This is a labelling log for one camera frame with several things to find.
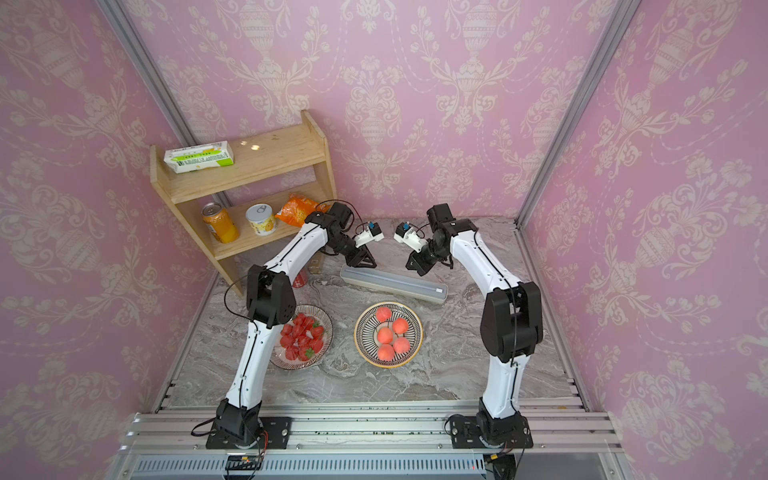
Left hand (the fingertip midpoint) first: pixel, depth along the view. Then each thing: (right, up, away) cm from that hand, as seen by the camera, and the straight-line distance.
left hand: (372, 262), depth 98 cm
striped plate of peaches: (+5, -21, -10) cm, 24 cm away
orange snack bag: (-22, +16, -10) cm, 29 cm away
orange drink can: (-40, +11, -18) cm, 45 cm away
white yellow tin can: (-31, +13, -12) cm, 36 cm away
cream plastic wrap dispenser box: (+13, -8, -5) cm, 16 cm away
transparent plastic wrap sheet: (-19, -22, -13) cm, 32 cm away
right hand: (+13, 0, -8) cm, 15 cm away
